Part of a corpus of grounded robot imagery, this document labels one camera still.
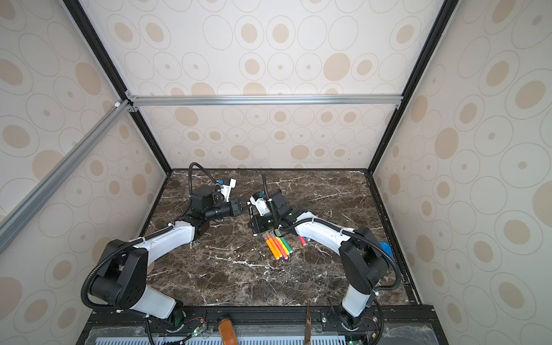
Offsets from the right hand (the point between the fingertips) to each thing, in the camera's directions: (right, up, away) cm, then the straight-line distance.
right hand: (258, 221), depth 85 cm
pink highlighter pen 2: (+18, -10, +7) cm, 22 cm away
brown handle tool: (-8, -34, -16) cm, 38 cm away
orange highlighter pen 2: (+6, -11, +6) cm, 14 cm away
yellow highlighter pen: (+12, -14, +5) cm, 19 cm away
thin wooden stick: (+18, -36, -11) cm, 42 cm away
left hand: (0, +7, -5) cm, 9 cm away
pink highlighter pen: (+8, -12, +5) cm, 15 cm away
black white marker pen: (-1, 0, -4) cm, 4 cm away
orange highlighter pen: (+5, -12, +6) cm, 14 cm away
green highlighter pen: (+11, -11, +6) cm, 17 cm away
